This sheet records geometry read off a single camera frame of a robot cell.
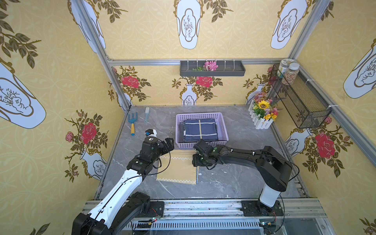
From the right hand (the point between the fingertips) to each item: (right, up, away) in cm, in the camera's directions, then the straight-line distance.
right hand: (197, 158), depth 90 cm
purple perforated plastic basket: (+18, +14, +12) cm, 26 cm away
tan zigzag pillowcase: (-10, -6, -2) cm, 12 cm away
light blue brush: (-39, +30, +27) cm, 56 cm away
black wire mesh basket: (+59, +31, -10) cm, 68 cm away
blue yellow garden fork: (-49, +23, +23) cm, 59 cm away
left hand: (-20, +12, -8) cm, 25 cm away
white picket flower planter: (+44, +29, +9) cm, 53 cm away
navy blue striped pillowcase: (-1, +17, +11) cm, 20 cm away
